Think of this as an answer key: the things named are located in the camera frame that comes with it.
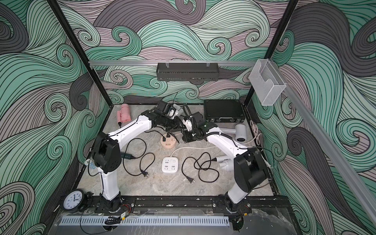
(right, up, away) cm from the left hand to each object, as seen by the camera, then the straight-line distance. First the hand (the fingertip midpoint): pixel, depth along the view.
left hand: (185, 126), depth 84 cm
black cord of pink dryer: (-14, -8, +11) cm, 20 cm away
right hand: (-2, -7, +1) cm, 8 cm away
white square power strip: (-9, -23, +1) cm, 25 cm away
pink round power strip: (-10, -12, +11) cm, 19 cm away
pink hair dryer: (-47, +7, +24) cm, 53 cm away
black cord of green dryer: (-24, -27, 0) cm, 36 cm away
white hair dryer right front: (+24, -22, -2) cm, 33 cm away
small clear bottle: (-57, -22, +2) cm, 61 cm away
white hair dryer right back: (+38, -4, +14) cm, 40 cm away
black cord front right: (+4, -30, -4) cm, 31 cm away
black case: (+33, +10, +38) cm, 51 cm away
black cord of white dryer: (-11, -6, +11) cm, 17 cm away
